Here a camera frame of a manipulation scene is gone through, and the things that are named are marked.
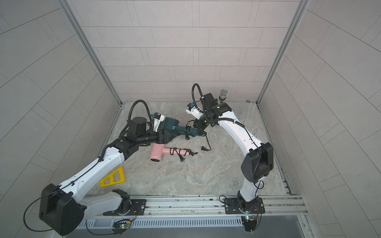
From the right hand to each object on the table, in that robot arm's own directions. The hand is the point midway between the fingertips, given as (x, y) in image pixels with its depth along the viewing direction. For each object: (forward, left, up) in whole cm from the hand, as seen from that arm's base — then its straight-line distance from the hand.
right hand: (195, 124), depth 81 cm
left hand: (-7, +10, +3) cm, 13 cm away
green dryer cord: (-14, +1, +13) cm, 19 cm away
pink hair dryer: (-8, +22, -12) cm, 27 cm away
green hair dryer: (-13, +4, +11) cm, 17 cm away
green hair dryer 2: (-6, +11, +9) cm, 15 cm away
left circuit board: (-41, +35, -16) cm, 56 cm away
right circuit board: (-43, -23, -21) cm, 53 cm away
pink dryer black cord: (-9, +9, -16) cm, 20 cm away
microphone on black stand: (+13, -17, +9) cm, 23 cm away
